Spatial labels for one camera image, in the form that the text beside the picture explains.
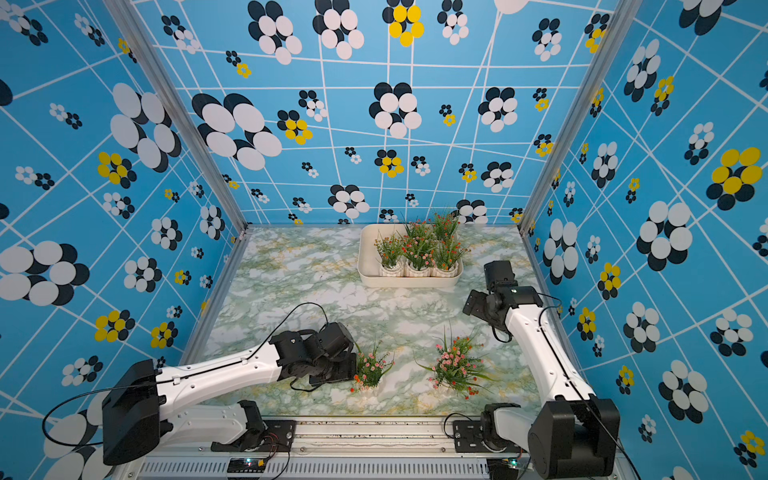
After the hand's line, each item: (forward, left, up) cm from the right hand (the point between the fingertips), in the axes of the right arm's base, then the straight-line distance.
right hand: (490, 312), depth 82 cm
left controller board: (-35, +63, -14) cm, 73 cm away
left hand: (-15, +36, -6) cm, 40 cm away
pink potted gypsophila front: (-16, +32, +1) cm, 36 cm away
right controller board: (-34, 0, -14) cm, 37 cm away
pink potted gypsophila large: (-16, +12, +2) cm, 20 cm away
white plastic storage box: (+26, +36, -10) cm, 46 cm away
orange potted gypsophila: (+19, +9, +3) cm, 21 cm away
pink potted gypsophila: (+30, +19, +2) cm, 35 cm away
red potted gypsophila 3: (+32, +9, +1) cm, 33 cm away
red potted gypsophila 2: (+19, +19, +4) cm, 27 cm away
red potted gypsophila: (+20, +29, +3) cm, 35 cm away
